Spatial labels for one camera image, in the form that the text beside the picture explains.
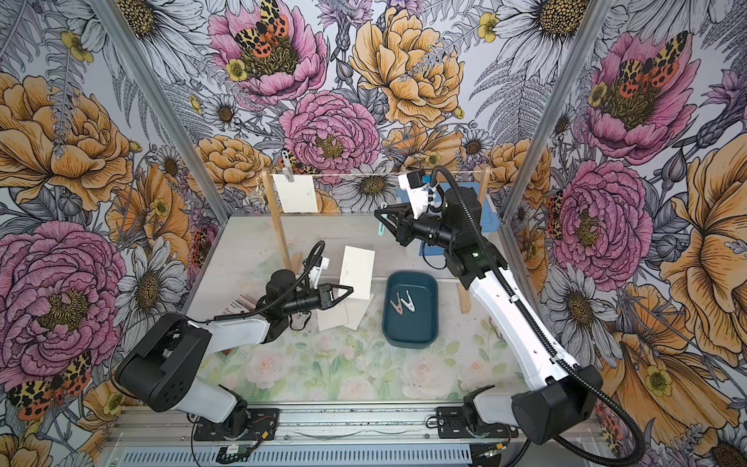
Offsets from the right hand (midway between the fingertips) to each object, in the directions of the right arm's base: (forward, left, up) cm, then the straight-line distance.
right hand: (377, 219), depth 66 cm
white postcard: (+2, +6, -23) cm, 24 cm away
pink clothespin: (-1, -5, -39) cm, 39 cm away
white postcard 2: (-1, +8, -39) cm, 40 cm away
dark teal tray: (-8, -11, -39) cm, 42 cm away
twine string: (+47, 0, -20) cm, 51 cm away
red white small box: (0, +44, -35) cm, 56 cm away
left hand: (-4, +8, -26) cm, 28 cm away
